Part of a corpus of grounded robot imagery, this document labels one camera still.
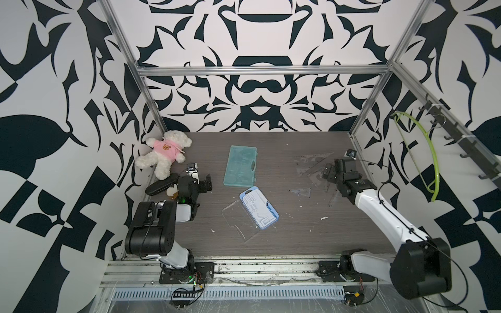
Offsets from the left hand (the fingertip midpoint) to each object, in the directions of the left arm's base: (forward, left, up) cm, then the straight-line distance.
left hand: (196, 172), depth 94 cm
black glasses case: (-4, +16, -3) cm, 17 cm away
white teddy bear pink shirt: (+13, +17, +1) cm, 22 cm away
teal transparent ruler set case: (+5, -21, -5) cm, 22 cm away
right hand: (-7, -64, +8) cm, 65 cm away
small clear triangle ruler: (-9, -52, -8) cm, 53 cm away
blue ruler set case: (-16, -29, -6) cm, 34 cm away
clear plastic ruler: (+9, -56, -6) cm, 57 cm away
